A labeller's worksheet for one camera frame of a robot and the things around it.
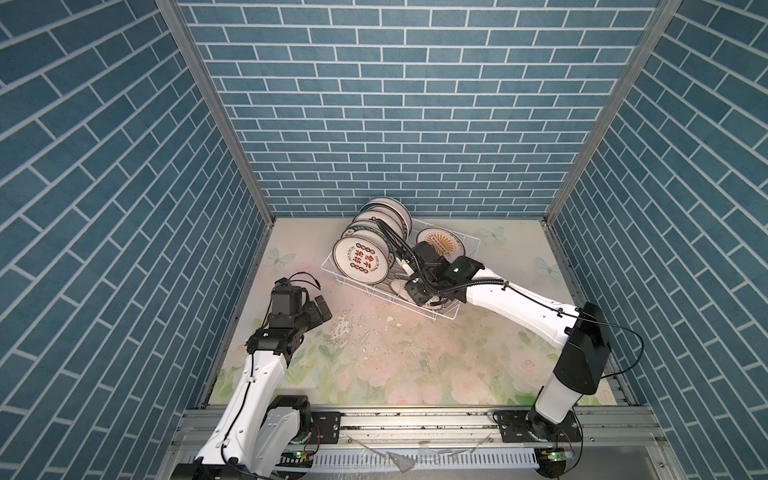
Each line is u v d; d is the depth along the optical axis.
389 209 0.99
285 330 0.57
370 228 0.94
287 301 0.61
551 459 0.72
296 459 0.72
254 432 0.45
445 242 0.99
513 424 0.74
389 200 1.01
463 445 0.72
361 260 0.96
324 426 0.74
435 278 0.60
